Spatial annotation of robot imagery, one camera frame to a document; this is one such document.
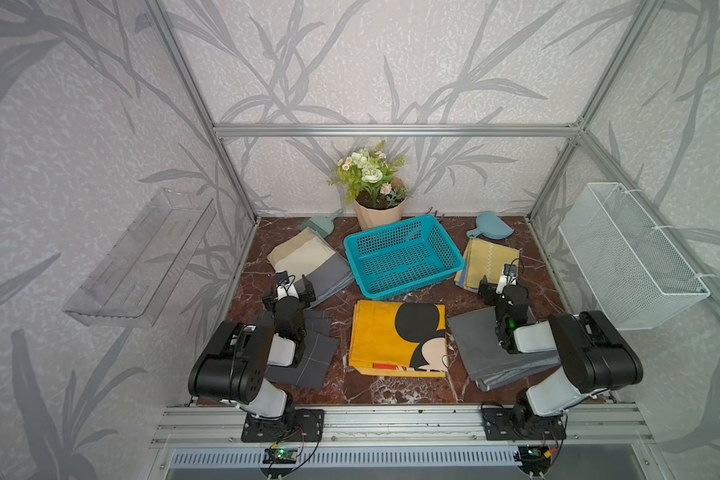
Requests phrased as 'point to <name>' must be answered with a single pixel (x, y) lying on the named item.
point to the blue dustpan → (490, 226)
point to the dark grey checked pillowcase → (312, 367)
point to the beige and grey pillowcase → (315, 258)
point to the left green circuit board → (280, 455)
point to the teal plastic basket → (404, 257)
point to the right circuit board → (535, 456)
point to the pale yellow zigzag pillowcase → (484, 258)
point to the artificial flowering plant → (368, 176)
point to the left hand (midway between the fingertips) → (288, 278)
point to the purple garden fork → (435, 214)
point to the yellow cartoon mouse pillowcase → (399, 339)
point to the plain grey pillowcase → (484, 356)
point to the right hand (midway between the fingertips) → (501, 277)
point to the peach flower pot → (369, 218)
